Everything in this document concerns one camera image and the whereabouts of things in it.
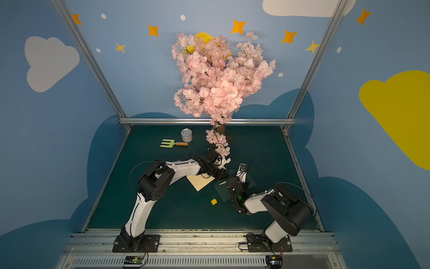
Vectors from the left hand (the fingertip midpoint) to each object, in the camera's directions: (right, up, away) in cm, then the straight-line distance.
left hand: (229, 174), depth 96 cm
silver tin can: (-28, +24, +15) cm, 40 cm away
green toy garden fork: (-38, +18, +16) cm, 46 cm away
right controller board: (+18, -34, -23) cm, 45 cm away
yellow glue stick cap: (-9, -12, -10) cm, 18 cm away
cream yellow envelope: (-17, -4, 0) cm, 17 cm away
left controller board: (-44, -33, -24) cm, 60 cm away
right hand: (+6, +3, -4) cm, 8 cm away
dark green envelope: (-4, -7, -3) cm, 9 cm away
